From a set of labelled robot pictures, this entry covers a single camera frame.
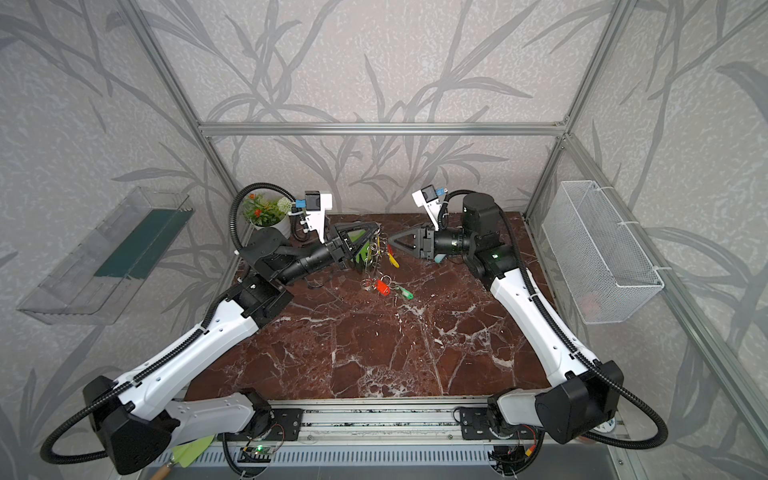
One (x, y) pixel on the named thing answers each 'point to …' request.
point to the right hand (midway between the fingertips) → (393, 234)
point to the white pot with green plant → (263, 213)
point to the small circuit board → (256, 454)
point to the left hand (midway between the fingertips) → (378, 223)
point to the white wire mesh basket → (605, 271)
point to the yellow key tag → (393, 261)
